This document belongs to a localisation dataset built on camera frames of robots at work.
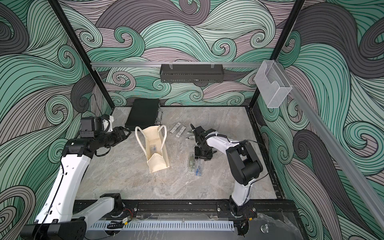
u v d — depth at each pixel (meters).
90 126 0.52
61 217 0.37
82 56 0.90
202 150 0.77
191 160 0.90
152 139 0.94
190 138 1.00
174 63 0.93
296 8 0.71
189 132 1.03
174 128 1.04
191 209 0.74
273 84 0.79
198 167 0.87
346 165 0.48
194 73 0.95
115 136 0.62
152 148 0.94
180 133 1.03
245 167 0.47
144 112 1.14
